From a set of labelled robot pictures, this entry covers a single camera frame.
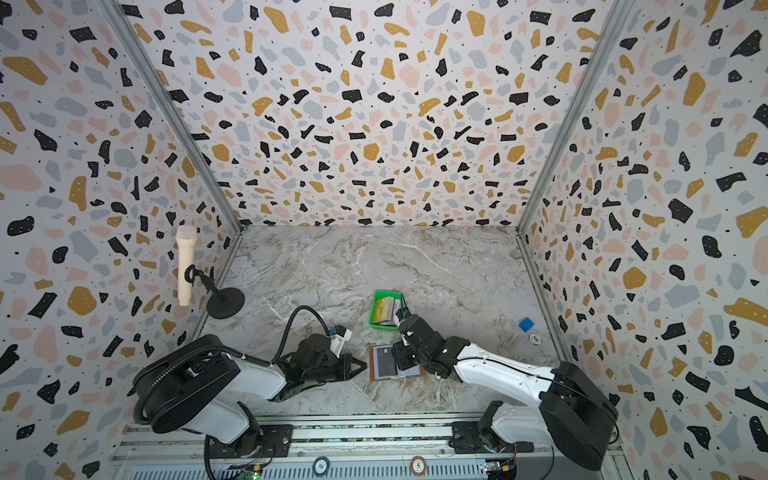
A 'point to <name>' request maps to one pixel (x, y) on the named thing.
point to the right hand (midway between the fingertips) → (402, 348)
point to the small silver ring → (535, 339)
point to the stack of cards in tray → (385, 310)
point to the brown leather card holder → (417, 371)
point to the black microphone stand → (222, 303)
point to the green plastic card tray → (379, 294)
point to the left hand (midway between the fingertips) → (375, 367)
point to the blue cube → (526, 324)
